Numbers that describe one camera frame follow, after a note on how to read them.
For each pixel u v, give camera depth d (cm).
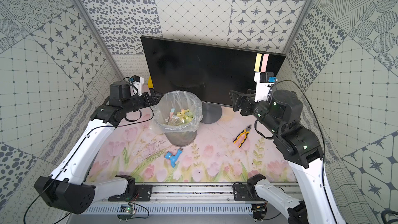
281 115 36
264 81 43
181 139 81
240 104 47
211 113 104
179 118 82
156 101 65
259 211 73
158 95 70
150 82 81
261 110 44
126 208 70
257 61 61
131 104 60
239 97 46
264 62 61
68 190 36
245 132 95
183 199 74
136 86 58
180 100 84
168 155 84
